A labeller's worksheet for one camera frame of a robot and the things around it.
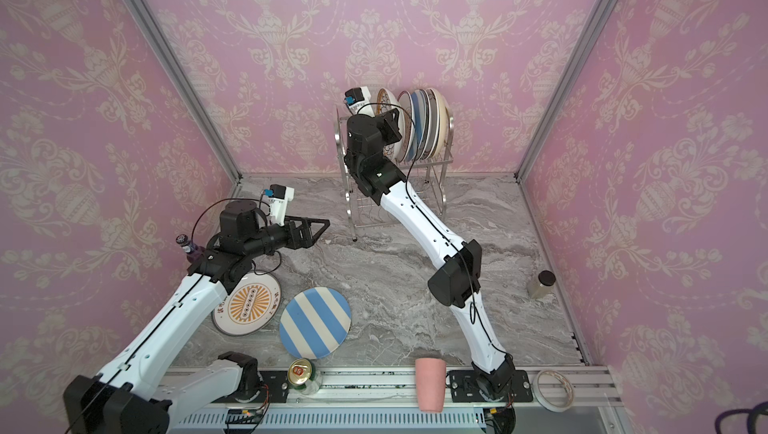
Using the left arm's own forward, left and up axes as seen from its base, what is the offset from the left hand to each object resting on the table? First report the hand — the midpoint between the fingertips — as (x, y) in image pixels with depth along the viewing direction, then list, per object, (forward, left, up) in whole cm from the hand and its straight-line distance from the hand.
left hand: (319, 224), depth 73 cm
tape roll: (-33, -55, -25) cm, 69 cm away
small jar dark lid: (-7, -61, -18) cm, 64 cm away
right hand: (+21, -20, +18) cm, 34 cm away
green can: (-30, +1, -17) cm, 34 cm away
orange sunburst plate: (-11, +23, -28) cm, 38 cm away
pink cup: (-29, -28, -20) cm, 45 cm away
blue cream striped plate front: (-15, +4, -28) cm, 32 cm away
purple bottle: (-2, +36, -12) cm, 38 cm away
